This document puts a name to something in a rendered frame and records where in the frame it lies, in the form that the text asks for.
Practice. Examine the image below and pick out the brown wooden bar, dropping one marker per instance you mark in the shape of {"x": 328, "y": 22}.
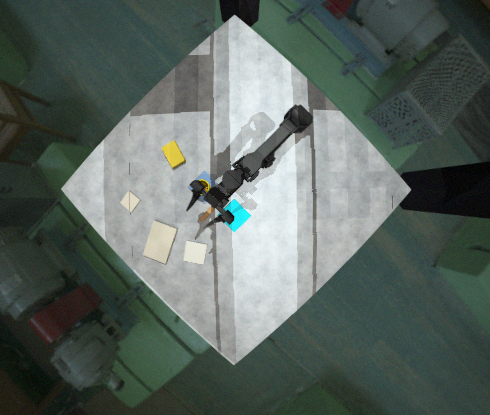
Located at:
{"x": 206, "y": 214}

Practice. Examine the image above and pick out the olive-yellow cup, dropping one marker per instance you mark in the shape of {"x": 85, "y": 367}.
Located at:
{"x": 204, "y": 182}

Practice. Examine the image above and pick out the cream flat rectangular block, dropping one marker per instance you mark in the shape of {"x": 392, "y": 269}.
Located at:
{"x": 130, "y": 201}

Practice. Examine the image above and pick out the beige flat box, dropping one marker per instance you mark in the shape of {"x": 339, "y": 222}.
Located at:
{"x": 160, "y": 241}

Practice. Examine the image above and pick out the yellow rectangular block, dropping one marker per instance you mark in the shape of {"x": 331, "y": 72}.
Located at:
{"x": 173, "y": 154}

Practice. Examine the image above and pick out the cream flat rectangular slab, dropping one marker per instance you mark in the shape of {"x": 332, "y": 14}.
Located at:
{"x": 195, "y": 252}

